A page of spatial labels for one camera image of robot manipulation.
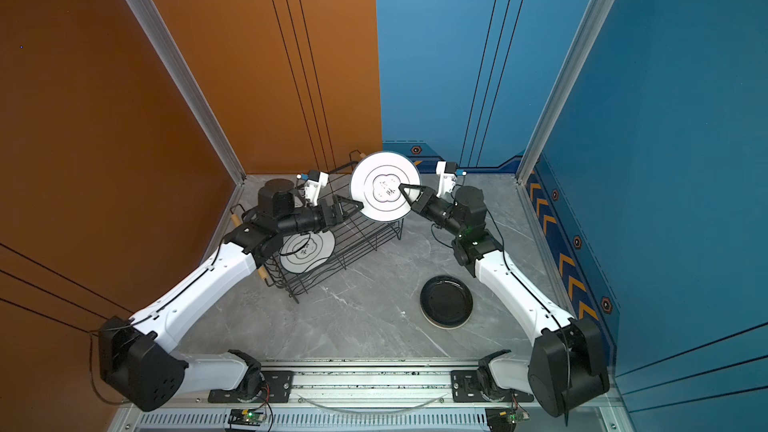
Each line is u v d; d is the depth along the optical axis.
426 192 0.68
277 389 0.74
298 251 0.66
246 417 0.71
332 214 0.64
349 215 0.66
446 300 0.84
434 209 0.67
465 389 0.72
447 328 0.81
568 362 0.39
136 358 0.39
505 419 0.70
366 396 0.73
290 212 0.61
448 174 0.68
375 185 0.72
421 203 0.66
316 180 0.68
